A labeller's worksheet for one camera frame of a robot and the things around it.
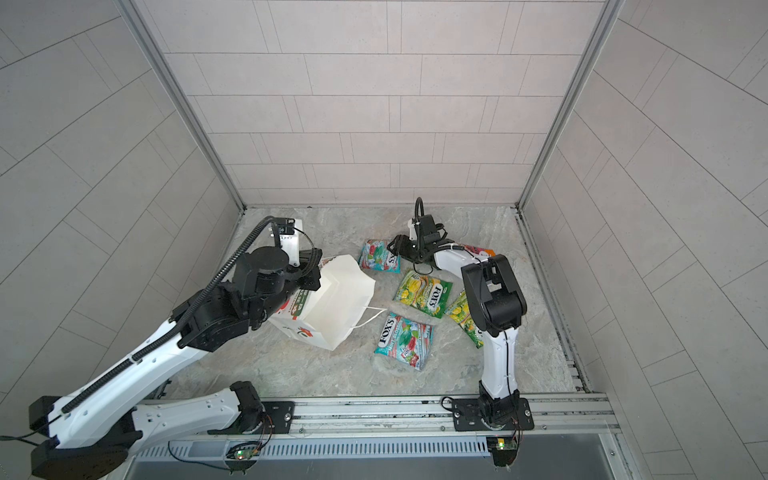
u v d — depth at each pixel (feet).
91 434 1.22
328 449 3.45
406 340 2.65
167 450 2.18
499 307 1.72
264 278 1.39
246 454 2.09
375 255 3.24
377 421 2.33
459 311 2.84
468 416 2.32
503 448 2.23
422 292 2.98
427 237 2.59
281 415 2.33
